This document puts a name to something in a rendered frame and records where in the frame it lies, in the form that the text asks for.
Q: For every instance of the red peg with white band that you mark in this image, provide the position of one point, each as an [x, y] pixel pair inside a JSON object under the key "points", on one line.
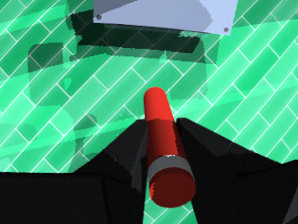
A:
{"points": [[170, 178]]}

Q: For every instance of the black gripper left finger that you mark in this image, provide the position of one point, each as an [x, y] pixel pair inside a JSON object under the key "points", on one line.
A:
{"points": [[109, 189]]}

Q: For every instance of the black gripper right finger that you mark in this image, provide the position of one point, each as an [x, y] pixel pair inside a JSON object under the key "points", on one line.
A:
{"points": [[235, 185]]}

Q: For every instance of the grey sloped panel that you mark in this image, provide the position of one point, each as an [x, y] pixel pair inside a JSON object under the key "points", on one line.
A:
{"points": [[208, 16]]}

